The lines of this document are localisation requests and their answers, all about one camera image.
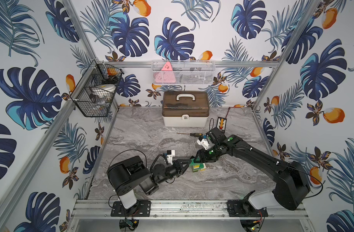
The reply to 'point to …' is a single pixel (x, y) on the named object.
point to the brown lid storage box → (185, 108)
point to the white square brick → (204, 168)
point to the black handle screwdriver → (191, 134)
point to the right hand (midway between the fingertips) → (198, 160)
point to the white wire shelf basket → (184, 72)
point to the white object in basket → (103, 89)
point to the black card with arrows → (221, 124)
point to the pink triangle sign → (166, 75)
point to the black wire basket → (90, 105)
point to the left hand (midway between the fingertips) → (191, 162)
